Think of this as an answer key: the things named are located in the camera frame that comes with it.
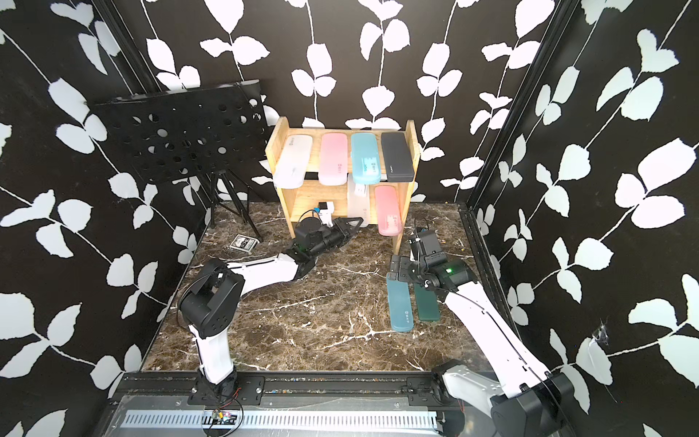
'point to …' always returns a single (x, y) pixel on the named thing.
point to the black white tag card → (244, 243)
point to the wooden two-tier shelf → (302, 205)
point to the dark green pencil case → (427, 303)
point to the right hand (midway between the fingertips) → (402, 261)
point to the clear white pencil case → (358, 200)
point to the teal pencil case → (400, 303)
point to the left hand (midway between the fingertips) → (364, 216)
